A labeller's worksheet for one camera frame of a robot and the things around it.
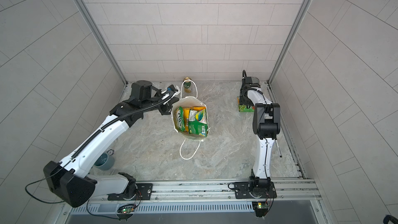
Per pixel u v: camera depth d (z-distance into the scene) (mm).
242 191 711
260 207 687
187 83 1045
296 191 731
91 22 833
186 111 810
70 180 363
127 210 641
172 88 587
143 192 706
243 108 989
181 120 792
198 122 718
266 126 568
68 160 392
